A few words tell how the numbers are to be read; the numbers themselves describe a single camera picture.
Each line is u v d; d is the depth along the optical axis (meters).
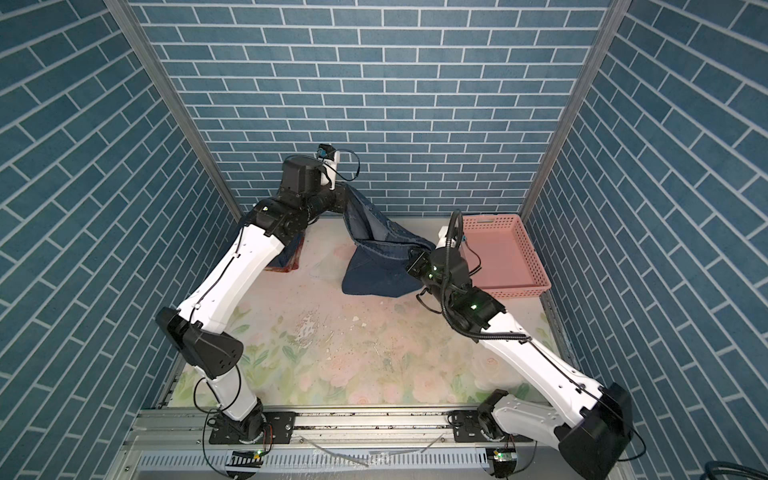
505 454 0.74
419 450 0.71
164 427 0.75
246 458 0.72
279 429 0.74
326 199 0.63
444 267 0.50
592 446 0.40
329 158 0.62
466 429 0.73
